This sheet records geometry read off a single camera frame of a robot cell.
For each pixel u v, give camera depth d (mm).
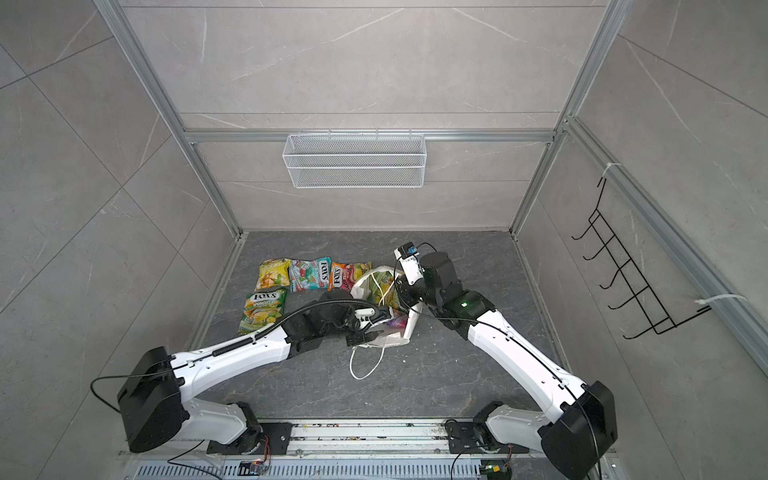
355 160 1007
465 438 735
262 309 947
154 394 403
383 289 953
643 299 644
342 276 1009
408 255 643
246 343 501
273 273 1009
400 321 849
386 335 763
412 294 660
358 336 686
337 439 746
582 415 383
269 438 729
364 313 661
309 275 1030
